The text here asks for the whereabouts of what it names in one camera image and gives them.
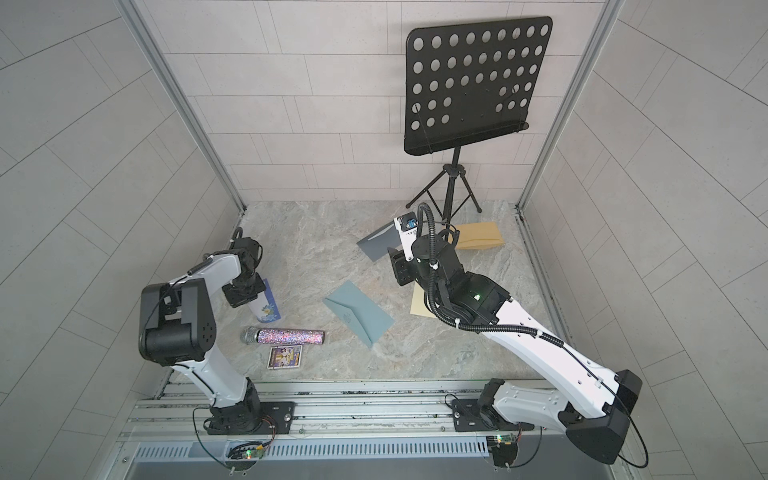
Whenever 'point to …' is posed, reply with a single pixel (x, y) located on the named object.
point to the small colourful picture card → (281, 357)
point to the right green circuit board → (503, 447)
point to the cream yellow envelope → (418, 303)
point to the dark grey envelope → (375, 244)
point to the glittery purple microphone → (252, 336)
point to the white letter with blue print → (264, 307)
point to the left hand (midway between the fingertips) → (257, 293)
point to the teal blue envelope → (361, 314)
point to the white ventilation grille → (220, 451)
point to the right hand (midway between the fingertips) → (395, 246)
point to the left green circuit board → (246, 453)
